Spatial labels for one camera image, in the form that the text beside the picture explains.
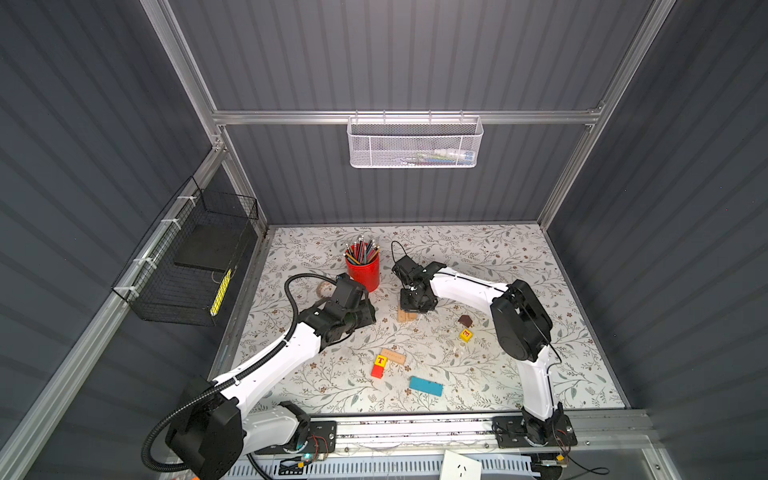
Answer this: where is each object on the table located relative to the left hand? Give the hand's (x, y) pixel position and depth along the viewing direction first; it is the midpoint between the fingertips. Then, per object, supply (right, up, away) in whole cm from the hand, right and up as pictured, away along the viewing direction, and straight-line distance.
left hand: (370, 310), depth 83 cm
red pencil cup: (-2, +9, +14) cm, 17 cm away
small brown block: (+29, -5, +9) cm, 31 cm away
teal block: (+15, -20, -2) cm, 25 cm away
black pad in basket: (-42, +18, -5) cm, 46 cm away
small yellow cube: (+29, -8, +6) cm, 31 cm away
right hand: (+12, -2, +12) cm, 17 cm away
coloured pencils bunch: (-4, +17, +13) cm, 21 cm away
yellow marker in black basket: (-34, +7, -14) cm, 37 cm away
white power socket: (+21, -32, -16) cm, 42 cm away
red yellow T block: (+2, -17, +1) cm, 17 cm away
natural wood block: (+10, -4, +11) cm, 15 cm away
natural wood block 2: (+7, -14, +4) cm, 16 cm away
